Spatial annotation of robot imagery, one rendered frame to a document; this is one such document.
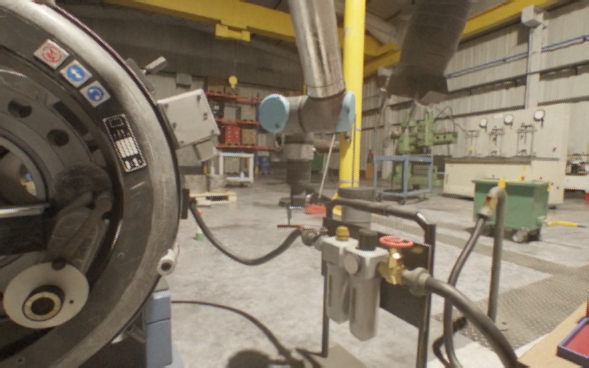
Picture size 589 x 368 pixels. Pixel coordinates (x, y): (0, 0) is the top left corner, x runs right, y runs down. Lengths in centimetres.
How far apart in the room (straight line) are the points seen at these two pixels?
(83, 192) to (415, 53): 60
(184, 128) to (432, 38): 48
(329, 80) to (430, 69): 23
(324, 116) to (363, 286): 42
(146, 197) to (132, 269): 14
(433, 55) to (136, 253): 61
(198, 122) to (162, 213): 20
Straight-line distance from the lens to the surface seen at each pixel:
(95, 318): 67
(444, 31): 47
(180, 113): 66
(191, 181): 484
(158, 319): 108
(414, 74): 48
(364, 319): 80
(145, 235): 62
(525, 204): 320
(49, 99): 100
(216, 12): 1253
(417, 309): 77
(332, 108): 66
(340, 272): 82
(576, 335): 52
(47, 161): 74
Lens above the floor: 68
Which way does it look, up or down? 4 degrees down
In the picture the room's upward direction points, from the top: 1 degrees clockwise
